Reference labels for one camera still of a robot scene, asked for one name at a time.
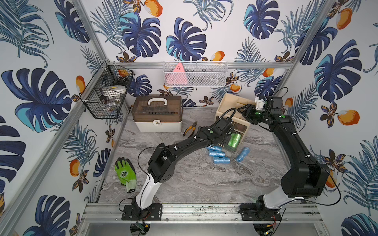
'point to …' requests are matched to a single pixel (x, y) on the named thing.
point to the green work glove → (126, 173)
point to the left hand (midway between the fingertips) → (227, 134)
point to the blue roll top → (215, 148)
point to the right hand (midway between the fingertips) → (240, 111)
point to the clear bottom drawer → (230, 149)
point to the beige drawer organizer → (229, 102)
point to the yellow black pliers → (194, 127)
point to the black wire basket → (104, 98)
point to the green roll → (234, 139)
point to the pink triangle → (178, 76)
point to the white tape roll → (116, 90)
